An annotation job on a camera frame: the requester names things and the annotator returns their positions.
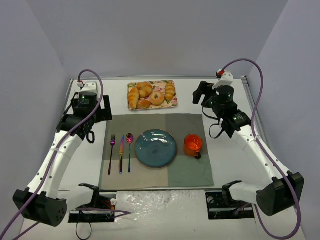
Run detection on patchwork grey green placemat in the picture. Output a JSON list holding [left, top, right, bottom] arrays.
[[99, 113, 214, 191]]

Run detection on long croissant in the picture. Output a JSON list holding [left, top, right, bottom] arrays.
[[127, 87, 140, 110]]

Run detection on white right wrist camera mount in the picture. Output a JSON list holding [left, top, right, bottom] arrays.
[[212, 70, 234, 90]]

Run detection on curved striped croissant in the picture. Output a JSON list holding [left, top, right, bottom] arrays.
[[137, 82, 153, 98]]

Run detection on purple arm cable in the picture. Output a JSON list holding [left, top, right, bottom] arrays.
[[0, 69, 131, 240], [221, 58, 302, 239]]

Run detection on iridescent spoon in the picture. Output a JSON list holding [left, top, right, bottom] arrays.
[[126, 133, 134, 173]]

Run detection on floral rectangular tray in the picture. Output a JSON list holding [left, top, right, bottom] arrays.
[[127, 80, 178, 111]]

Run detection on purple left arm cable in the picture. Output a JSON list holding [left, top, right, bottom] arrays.
[[0, 69, 131, 240]]

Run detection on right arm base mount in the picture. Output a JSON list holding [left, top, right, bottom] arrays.
[[205, 188, 255, 220]]

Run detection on sugared bagel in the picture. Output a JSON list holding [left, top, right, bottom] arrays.
[[149, 91, 165, 106]]

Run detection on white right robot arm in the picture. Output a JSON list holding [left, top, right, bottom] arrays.
[[192, 81, 305, 217]]

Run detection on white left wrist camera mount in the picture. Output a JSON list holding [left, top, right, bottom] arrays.
[[77, 81, 98, 94]]

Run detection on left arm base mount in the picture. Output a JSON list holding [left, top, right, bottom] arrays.
[[68, 183, 117, 224]]

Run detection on blue ceramic plate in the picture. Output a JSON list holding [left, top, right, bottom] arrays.
[[134, 129, 178, 168]]

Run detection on striped bread roll right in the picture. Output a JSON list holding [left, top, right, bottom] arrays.
[[165, 83, 176, 102]]

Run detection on round sesame bun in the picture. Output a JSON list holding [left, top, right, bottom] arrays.
[[136, 99, 152, 110]]

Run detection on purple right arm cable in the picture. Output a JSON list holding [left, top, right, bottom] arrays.
[[221, 58, 302, 239]]

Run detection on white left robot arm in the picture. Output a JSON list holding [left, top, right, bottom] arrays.
[[13, 90, 112, 227]]

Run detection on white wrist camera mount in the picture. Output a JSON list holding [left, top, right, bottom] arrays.
[[212, 70, 234, 90], [77, 81, 98, 94]]

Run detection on iridescent fork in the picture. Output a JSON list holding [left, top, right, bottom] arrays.
[[107, 134, 116, 175]]

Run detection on orange mug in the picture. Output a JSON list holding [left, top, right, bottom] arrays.
[[183, 134, 203, 160]]

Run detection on iridescent knife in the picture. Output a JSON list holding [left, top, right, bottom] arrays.
[[119, 135, 125, 174]]

